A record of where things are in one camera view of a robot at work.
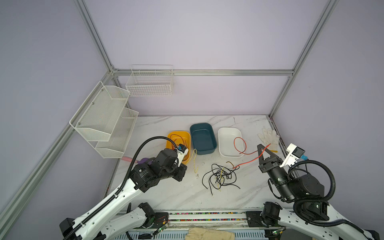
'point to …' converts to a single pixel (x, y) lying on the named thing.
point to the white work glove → (271, 139)
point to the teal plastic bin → (203, 138)
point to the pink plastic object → (128, 159)
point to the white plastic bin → (230, 142)
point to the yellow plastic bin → (180, 137)
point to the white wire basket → (150, 80)
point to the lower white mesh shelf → (114, 148)
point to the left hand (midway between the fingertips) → (184, 168)
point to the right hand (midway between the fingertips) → (256, 145)
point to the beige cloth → (200, 233)
